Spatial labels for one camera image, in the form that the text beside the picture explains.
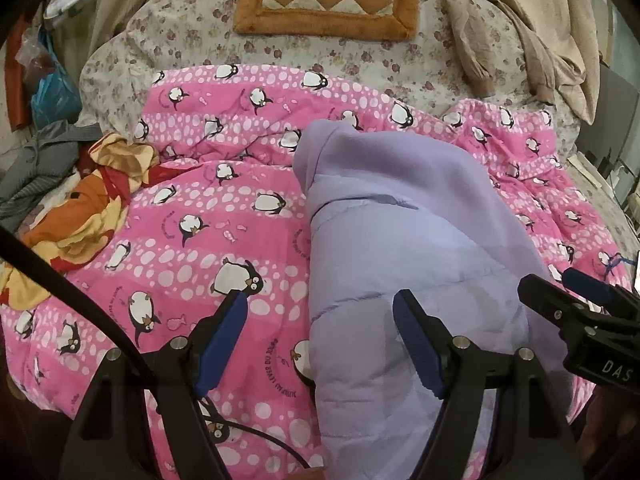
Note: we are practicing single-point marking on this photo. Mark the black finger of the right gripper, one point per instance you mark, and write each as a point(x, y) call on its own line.
point(555, 304)

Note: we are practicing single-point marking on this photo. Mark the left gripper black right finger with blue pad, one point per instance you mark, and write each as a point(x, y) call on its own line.
point(504, 400)

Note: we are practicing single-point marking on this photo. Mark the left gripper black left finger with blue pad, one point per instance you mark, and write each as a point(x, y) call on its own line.
point(111, 436)

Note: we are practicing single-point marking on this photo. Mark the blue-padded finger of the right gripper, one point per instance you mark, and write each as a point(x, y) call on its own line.
point(590, 282)

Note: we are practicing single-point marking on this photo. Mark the lilac padded jacket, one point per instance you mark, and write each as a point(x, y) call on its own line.
point(390, 211)

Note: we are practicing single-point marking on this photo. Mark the orange yellow cartoon blanket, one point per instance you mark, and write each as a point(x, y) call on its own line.
point(71, 235)

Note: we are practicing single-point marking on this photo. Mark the pink penguin print quilt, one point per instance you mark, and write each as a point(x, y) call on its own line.
point(238, 219)

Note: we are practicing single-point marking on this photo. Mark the beige garment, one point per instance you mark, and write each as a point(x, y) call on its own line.
point(559, 42)

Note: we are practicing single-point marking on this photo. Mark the grey striped shirt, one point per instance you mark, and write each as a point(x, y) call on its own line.
point(43, 163)

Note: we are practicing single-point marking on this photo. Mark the blue plastic bag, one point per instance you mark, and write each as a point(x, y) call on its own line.
point(57, 97)

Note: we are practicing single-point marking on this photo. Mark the red cloth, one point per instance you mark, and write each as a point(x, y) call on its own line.
point(17, 97)

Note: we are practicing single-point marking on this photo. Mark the orange checkered cushion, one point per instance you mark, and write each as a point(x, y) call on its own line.
point(366, 20)

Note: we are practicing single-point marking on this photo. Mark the floral bed sheet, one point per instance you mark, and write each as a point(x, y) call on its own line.
point(423, 71)

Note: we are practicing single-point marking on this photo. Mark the clear plastic bag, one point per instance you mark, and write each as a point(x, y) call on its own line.
point(53, 32)

